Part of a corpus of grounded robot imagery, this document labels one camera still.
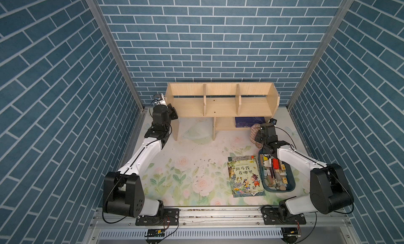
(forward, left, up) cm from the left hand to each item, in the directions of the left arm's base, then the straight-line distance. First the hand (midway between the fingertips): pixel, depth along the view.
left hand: (174, 103), depth 82 cm
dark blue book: (0, -43, -14) cm, 45 cm away
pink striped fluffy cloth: (-6, -45, -13) cm, 47 cm away
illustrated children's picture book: (-29, -39, -27) cm, 56 cm away
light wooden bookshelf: (+4, -32, -5) cm, 33 cm away
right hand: (-6, -50, -17) cm, 54 cm away
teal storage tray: (-29, -55, -26) cm, 67 cm away
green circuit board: (-53, +5, -32) cm, 62 cm away
